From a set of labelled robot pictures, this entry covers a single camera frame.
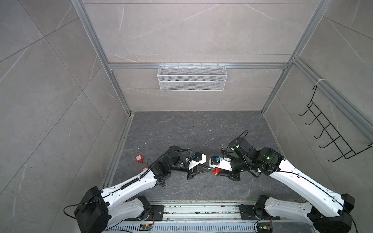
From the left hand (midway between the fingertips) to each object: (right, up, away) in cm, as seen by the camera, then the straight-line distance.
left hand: (209, 166), depth 66 cm
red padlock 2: (-42, -3, +27) cm, 50 cm away
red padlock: (+3, -1, -2) cm, 4 cm away
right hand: (+4, -1, +2) cm, 5 cm away
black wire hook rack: (+58, +11, -1) cm, 59 cm away
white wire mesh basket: (-9, +52, +35) cm, 64 cm away
